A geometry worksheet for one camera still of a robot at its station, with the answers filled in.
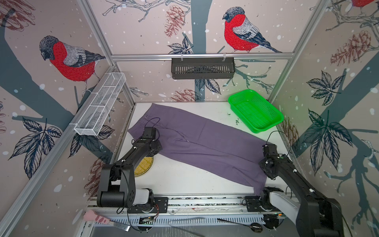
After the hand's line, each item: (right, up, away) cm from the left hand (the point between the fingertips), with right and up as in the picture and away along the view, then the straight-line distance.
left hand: (159, 144), depth 91 cm
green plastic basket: (+72, +20, +22) cm, 78 cm away
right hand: (+65, -11, -5) cm, 66 cm away
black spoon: (+51, -34, -24) cm, 66 cm away
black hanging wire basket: (+27, +53, +13) cm, 61 cm away
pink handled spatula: (-27, -29, -23) cm, 46 cm away
